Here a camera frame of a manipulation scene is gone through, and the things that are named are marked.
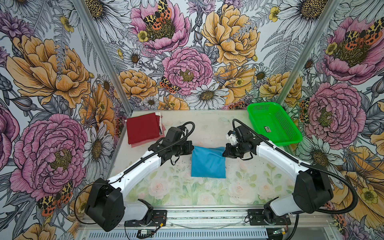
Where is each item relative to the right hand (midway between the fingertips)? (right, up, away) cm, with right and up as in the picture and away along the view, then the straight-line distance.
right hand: (224, 159), depth 83 cm
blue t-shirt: (-9, -2, +1) cm, 9 cm away
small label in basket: (+37, +15, +29) cm, 49 cm away
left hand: (-17, +4, -1) cm, 18 cm away
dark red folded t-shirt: (-54, +16, +28) cm, 63 cm away
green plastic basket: (+43, +23, +36) cm, 61 cm away
